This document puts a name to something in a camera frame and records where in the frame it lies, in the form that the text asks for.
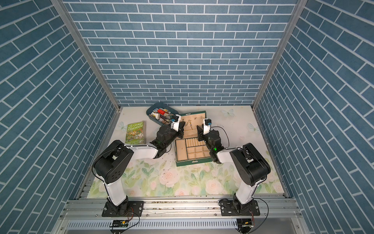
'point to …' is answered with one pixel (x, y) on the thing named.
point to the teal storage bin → (154, 115)
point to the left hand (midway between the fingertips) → (188, 123)
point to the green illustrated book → (135, 133)
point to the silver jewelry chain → (190, 124)
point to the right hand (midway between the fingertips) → (200, 126)
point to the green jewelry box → (190, 149)
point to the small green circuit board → (121, 223)
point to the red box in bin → (161, 111)
